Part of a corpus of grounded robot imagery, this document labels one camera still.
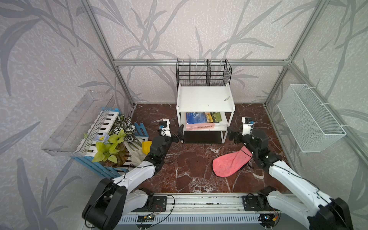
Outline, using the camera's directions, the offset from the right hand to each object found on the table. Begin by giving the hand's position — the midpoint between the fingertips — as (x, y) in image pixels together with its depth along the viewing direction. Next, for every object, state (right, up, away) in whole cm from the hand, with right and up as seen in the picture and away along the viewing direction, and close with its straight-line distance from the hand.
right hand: (233, 125), depth 79 cm
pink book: (-19, -1, +3) cm, 19 cm away
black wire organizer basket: (-16, +37, +24) cm, 47 cm away
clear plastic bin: (-79, -3, -14) cm, 80 cm away
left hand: (-32, +1, 0) cm, 32 cm away
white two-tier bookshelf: (-16, +14, -5) cm, 22 cm away
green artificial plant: (-62, -11, -11) cm, 64 cm away
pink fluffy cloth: (-2, -24, +7) cm, 25 cm away
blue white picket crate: (-67, +1, -11) cm, 68 cm away
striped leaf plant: (-59, +1, -7) cm, 59 cm away
